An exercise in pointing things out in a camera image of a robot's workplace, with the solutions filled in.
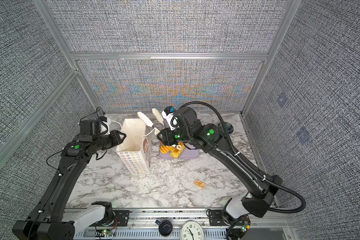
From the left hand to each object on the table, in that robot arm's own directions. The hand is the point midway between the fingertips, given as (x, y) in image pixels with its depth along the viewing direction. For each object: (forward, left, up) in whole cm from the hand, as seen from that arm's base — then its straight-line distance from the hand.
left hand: (124, 135), depth 75 cm
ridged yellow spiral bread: (+3, -19, -20) cm, 28 cm away
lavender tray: (+2, -33, -23) cm, 40 cm away
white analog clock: (-39, -31, -22) cm, 54 cm away
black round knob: (-37, -19, -25) cm, 48 cm away
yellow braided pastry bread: (+1, -25, -21) cm, 33 cm away
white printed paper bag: (+8, +1, -24) cm, 25 cm away
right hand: (-6, -20, +8) cm, 22 cm away
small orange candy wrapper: (-17, -38, -24) cm, 48 cm away
